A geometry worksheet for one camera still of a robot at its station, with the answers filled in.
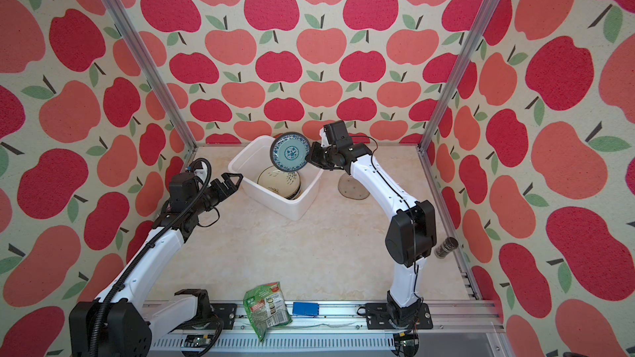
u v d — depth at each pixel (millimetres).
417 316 708
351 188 1065
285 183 1029
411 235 500
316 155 748
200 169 731
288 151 865
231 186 719
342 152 620
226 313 747
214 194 715
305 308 741
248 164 989
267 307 749
